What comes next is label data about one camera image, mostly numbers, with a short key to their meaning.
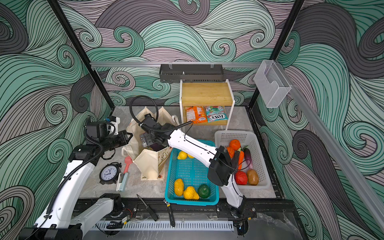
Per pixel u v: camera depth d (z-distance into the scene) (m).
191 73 0.95
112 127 0.60
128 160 0.90
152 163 0.73
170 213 0.72
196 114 0.92
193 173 0.86
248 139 0.95
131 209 0.73
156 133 0.59
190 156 0.52
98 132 0.54
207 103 0.78
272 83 0.79
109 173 0.83
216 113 0.92
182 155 0.88
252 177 0.78
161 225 0.70
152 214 0.71
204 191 0.74
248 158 0.88
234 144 0.92
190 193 0.74
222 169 0.51
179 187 0.76
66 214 0.40
